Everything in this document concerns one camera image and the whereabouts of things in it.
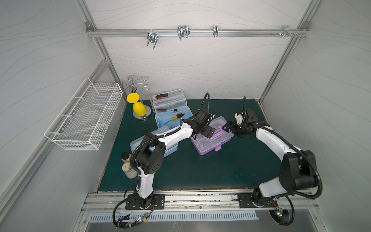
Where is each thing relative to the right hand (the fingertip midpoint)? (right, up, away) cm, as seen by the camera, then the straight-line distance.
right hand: (228, 128), depth 89 cm
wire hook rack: (-60, +29, +1) cm, 67 cm away
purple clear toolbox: (-17, -8, -6) cm, 20 cm away
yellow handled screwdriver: (-33, +8, +18) cm, 39 cm away
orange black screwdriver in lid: (-47, +22, +14) cm, 53 cm away
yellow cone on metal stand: (-58, +11, +7) cm, 59 cm away
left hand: (-14, 0, 0) cm, 14 cm away
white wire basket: (-75, +7, -19) cm, 78 cm away
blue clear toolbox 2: (-39, +14, +17) cm, 45 cm away
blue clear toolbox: (-37, -12, -5) cm, 39 cm away
